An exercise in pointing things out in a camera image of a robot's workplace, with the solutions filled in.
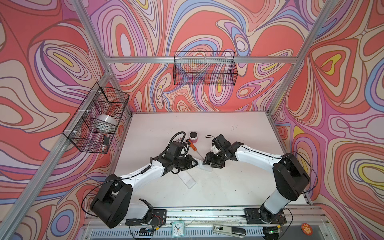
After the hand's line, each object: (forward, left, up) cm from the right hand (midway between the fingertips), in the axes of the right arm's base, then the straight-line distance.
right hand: (207, 167), depth 85 cm
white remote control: (-2, 0, +3) cm, 3 cm away
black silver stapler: (-31, -10, +1) cm, 33 cm away
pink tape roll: (+22, +8, +1) cm, 23 cm away
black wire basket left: (+11, +59, +25) cm, 65 cm away
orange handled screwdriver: (+18, +10, -2) cm, 21 cm away
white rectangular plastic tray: (-5, +12, -4) cm, 14 cm away
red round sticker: (-30, -45, -6) cm, 55 cm away
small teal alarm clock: (-29, +16, -3) cm, 33 cm away
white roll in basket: (+11, +49, +29) cm, 58 cm away
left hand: (0, +5, +5) cm, 7 cm away
